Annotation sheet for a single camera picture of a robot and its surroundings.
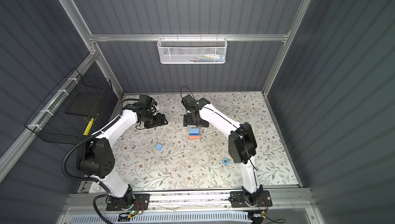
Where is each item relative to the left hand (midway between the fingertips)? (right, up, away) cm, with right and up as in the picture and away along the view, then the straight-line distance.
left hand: (162, 123), depth 90 cm
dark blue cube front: (+20, -7, +4) cm, 22 cm away
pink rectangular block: (+19, -8, +4) cm, 21 cm away
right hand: (+19, -1, 0) cm, 19 cm away
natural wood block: (+19, -10, +5) cm, 22 cm away
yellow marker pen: (-28, 0, -21) cm, 35 cm away
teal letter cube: (+37, -21, -5) cm, 42 cm away
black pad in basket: (-34, +11, -13) cm, 38 cm away
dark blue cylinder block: (+43, -22, -3) cm, 48 cm away
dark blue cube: (+17, -7, +5) cm, 19 cm away
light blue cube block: (-2, -14, +1) cm, 14 cm away
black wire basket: (-42, +4, -19) cm, 46 cm away
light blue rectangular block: (+19, -5, +2) cm, 19 cm away
